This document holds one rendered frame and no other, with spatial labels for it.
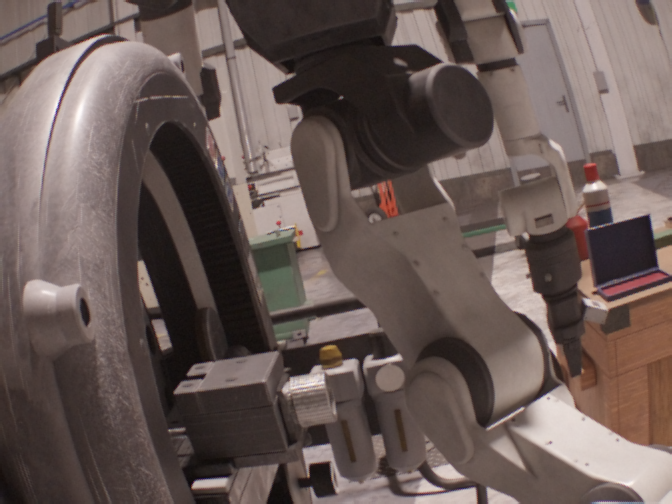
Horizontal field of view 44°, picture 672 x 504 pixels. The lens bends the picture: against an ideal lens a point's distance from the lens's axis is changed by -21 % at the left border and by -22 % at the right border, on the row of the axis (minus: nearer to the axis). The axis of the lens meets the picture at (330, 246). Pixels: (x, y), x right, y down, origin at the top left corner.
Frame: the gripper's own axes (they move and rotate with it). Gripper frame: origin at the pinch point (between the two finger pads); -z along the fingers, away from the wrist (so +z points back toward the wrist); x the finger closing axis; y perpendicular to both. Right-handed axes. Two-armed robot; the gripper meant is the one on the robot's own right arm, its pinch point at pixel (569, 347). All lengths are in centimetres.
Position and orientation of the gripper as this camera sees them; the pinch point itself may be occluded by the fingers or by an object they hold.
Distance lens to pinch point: 143.8
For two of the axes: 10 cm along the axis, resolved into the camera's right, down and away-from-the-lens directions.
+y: -9.5, 2.7, 1.2
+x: 0.6, -2.2, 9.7
